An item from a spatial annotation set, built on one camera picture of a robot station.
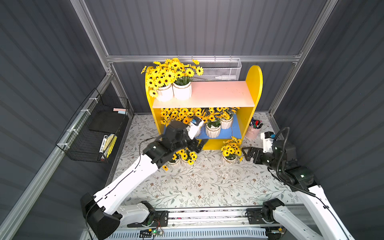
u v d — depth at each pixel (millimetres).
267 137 615
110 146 693
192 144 610
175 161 862
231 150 827
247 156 636
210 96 736
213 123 854
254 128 963
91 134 732
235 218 754
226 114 841
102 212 376
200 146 612
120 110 844
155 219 724
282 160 503
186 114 796
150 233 710
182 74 619
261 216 734
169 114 846
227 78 932
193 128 580
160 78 570
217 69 991
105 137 721
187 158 808
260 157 615
